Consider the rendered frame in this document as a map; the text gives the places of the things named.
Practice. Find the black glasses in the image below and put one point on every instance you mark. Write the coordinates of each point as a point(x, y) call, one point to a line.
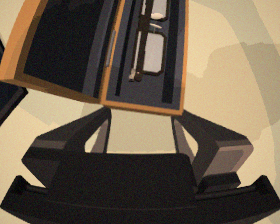
point(149, 45)

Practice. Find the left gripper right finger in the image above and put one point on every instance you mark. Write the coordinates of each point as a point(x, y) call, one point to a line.
point(220, 150)

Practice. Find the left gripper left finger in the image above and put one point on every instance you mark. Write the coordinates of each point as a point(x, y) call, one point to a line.
point(74, 135)

